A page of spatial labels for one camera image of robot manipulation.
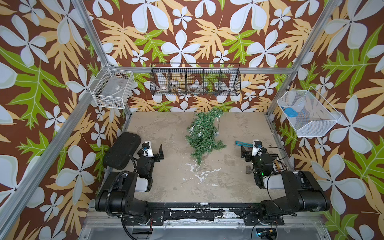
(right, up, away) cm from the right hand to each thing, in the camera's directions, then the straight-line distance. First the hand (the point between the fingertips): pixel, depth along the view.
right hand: (249, 144), depth 90 cm
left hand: (-59, +1, -2) cm, 59 cm away
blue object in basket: (+23, +20, -4) cm, 30 cm away
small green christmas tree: (-30, +8, -21) cm, 38 cm away
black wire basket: (-35, +43, +7) cm, 56 cm away
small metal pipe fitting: (-1, -15, 0) cm, 15 cm away
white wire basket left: (-83, +34, -4) cm, 89 cm away
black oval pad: (-80, -4, +1) cm, 80 cm away
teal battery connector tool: (+1, -1, +12) cm, 13 cm away
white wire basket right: (+30, +16, -12) cm, 36 cm away
